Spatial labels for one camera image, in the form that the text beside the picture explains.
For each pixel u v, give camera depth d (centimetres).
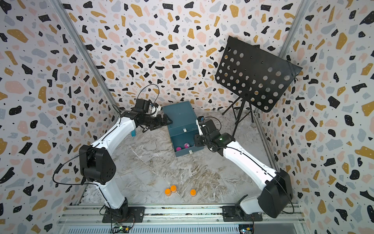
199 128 63
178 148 87
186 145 90
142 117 70
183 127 87
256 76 74
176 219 73
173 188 80
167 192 79
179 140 93
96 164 47
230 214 73
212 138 59
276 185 41
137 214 73
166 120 81
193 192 79
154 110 77
